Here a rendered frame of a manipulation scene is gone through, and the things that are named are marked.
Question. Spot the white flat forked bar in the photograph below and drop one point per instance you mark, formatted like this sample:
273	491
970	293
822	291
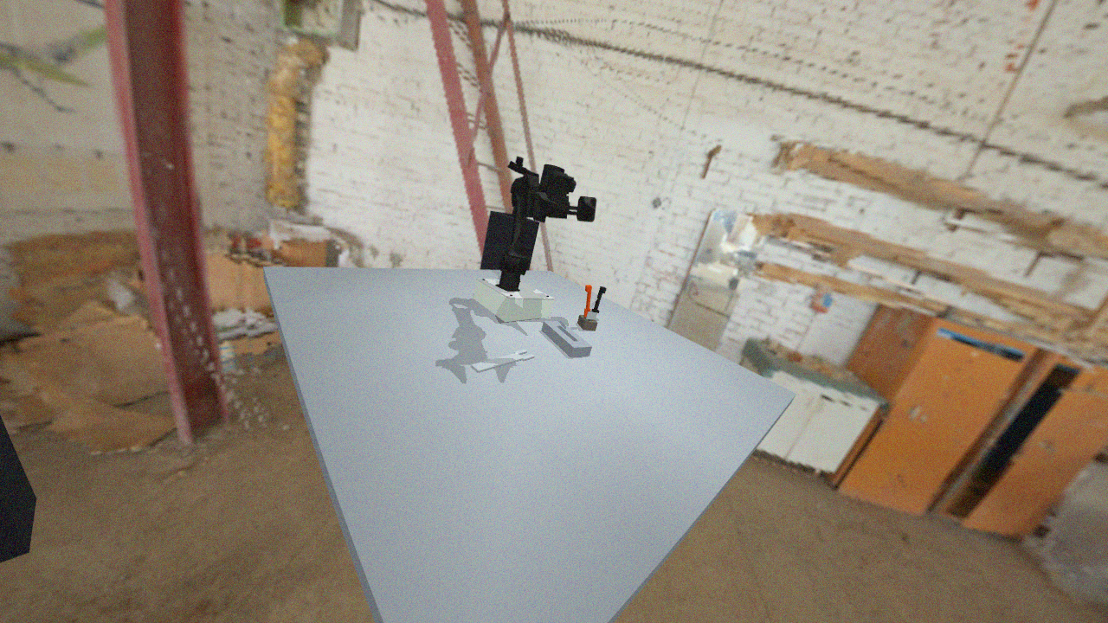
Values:
500	361

